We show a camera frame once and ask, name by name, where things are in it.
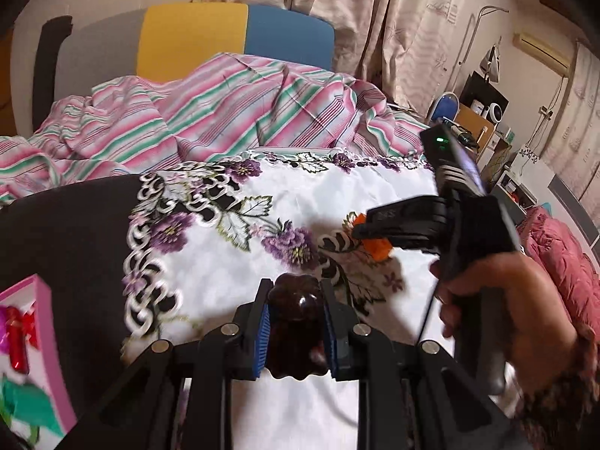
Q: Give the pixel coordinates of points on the brown spiky toy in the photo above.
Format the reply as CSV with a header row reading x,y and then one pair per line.
x,y
295,318

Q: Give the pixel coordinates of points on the person's right hand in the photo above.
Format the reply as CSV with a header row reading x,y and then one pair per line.
x,y
529,309

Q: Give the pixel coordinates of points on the person's right forearm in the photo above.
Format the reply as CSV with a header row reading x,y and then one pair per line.
x,y
562,408

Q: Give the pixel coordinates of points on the blue folding chair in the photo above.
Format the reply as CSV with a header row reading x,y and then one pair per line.
x,y
445,105

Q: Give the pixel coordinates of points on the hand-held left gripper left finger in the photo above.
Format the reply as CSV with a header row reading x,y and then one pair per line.
x,y
261,342

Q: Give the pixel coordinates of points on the white embroidered floral tablecloth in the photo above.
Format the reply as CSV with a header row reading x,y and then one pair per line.
x,y
211,267

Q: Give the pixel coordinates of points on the metal floor stand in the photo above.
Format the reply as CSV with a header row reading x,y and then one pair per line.
x,y
470,42

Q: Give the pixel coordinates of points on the orange cube block toy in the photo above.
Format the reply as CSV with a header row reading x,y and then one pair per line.
x,y
378,248

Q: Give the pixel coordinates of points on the beige patterned curtain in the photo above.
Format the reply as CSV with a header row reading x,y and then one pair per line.
x,y
375,18

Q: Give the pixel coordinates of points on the pink cardboard box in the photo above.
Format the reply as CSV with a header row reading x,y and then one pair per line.
x,y
54,337

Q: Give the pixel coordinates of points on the black cabinet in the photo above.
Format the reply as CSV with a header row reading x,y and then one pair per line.
x,y
483,91

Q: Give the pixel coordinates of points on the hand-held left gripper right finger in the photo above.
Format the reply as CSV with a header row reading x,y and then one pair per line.
x,y
330,342

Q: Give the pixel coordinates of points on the pink green striped cloth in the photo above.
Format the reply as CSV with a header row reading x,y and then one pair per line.
x,y
211,108

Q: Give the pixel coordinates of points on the red quilted blanket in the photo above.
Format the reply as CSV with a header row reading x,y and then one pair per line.
x,y
567,262

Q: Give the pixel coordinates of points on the white air conditioner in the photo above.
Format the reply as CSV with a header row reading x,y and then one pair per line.
x,y
543,51

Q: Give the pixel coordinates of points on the magenta plastic toy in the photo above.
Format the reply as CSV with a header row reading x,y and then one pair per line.
x,y
7,328

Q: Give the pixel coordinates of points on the teal funnel toy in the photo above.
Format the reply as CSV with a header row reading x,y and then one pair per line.
x,y
28,403

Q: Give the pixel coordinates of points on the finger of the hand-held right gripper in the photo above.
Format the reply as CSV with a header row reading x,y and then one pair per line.
x,y
403,215
412,241

